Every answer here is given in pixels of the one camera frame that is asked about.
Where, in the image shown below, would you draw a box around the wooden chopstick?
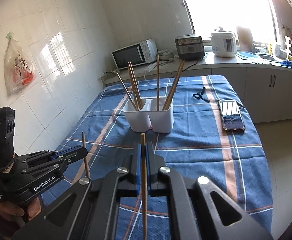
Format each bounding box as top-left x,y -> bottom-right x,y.
81,131 -> 91,179
141,133 -> 147,240

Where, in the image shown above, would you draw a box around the chopstick compartment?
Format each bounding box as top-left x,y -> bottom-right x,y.
163,60 -> 186,111
133,70 -> 143,110

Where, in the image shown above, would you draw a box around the person's left hand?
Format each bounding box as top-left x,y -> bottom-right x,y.
0,198 -> 42,221

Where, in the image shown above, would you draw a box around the blue plaid tablecloth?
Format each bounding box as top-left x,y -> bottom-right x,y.
55,75 -> 273,230

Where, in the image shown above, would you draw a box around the smartphone with dark screen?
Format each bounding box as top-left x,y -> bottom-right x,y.
218,100 -> 245,131

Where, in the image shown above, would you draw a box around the white two-compartment utensil holder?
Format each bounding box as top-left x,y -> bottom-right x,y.
123,96 -> 174,133

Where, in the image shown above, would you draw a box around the hanging plastic bag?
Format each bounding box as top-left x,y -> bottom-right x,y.
4,32 -> 36,96

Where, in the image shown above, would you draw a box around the white lower counter cabinets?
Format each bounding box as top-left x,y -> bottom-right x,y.
103,64 -> 292,124

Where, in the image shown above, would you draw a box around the white power strip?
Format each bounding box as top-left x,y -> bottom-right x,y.
145,63 -> 157,72

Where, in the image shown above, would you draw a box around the bowl of eggs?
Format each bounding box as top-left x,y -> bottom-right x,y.
158,49 -> 175,61

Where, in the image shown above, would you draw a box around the black rice cooker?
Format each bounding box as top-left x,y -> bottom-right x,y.
175,34 -> 205,61

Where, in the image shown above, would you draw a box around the blue tray by sink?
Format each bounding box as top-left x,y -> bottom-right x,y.
236,51 -> 259,60

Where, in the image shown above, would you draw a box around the white microwave oven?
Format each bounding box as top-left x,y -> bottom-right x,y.
112,38 -> 158,69

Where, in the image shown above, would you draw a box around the stainless steel sink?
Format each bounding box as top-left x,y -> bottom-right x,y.
256,53 -> 278,62

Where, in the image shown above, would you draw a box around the white pressure cooker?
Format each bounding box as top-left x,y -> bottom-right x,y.
211,27 -> 237,57

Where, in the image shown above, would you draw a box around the blue cloth on counter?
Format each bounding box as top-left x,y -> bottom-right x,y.
280,60 -> 292,68

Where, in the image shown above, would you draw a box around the wooden cutting board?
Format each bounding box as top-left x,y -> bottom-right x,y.
237,26 -> 254,51

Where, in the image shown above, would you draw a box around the black power cable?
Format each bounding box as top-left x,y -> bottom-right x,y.
185,52 -> 209,71

